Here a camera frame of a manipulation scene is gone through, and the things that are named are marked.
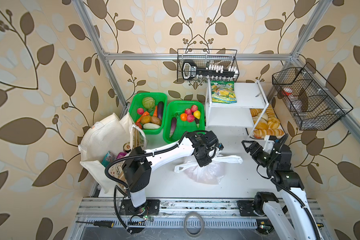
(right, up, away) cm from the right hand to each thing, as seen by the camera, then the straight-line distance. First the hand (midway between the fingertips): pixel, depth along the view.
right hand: (246, 147), depth 76 cm
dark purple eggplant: (-51, +22, +36) cm, 66 cm away
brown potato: (-53, +14, +27) cm, 61 cm away
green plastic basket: (-60, +20, +36) cm, 73 cm away
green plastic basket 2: (-40, +22, +34) cm, 57 cm away
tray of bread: (+28, +10, +29) cm, 41 cm away
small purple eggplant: (-40, +9, +29) cm, 50 cm away
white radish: (-56, +9, +28) cm, 63 cm away
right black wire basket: (+32, +22, -3) cm, 39 cm away
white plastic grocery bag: (-18, -13, 0) cm, 22 cm away
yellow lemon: (-23, +18, +29) cm, 42 cm away
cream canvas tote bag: (-72, +6, +4) cm, 73 cm away
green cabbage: (-59, +27, +36) cm, 75 cm away
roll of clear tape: (-29, -33, -3) cm, 44 cm away
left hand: (-20, -7, +3) cm, 21 cm away
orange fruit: (-33, +16, +32) cm, 48 cm away
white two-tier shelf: (+3, +27, +4) cm, 28 cm away
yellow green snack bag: (-11, +29, +2) cm, 31 cm away
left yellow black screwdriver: (-71, -35, -6) cm, 79 cm away
